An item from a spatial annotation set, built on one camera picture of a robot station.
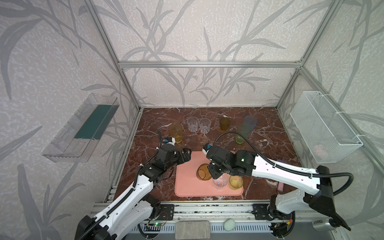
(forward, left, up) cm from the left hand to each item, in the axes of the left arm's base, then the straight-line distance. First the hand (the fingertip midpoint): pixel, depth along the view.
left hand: (187, 148), depth 80 cm
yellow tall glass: (+22, +11, -16) cm, 30 cm away
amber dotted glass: (+26, -24, -11) cm, 37 cm away
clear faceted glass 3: (-13, -19, -14) cm, 27 cm away
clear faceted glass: (+28, -1, -13) cm, 31 cm away
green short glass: (-13, -27, -13) cm, 33 cm away
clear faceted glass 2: (+27, -10, -13) cm, 31 cm away
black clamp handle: (-32, -61, +3) cm, 69 cm away
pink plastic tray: (-14, 0, -15) cm, 21 cm away
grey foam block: (-35, -4, -11) cm, 37 cm away
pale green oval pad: (-33, -21, -12) cm, 41 cm away
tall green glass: (+22, -35, -14) cm, 44 cm away
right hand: (-9, -11, +3) cm, 15 cm away
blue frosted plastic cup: (+24, -41, -8) cm, 48 cm away
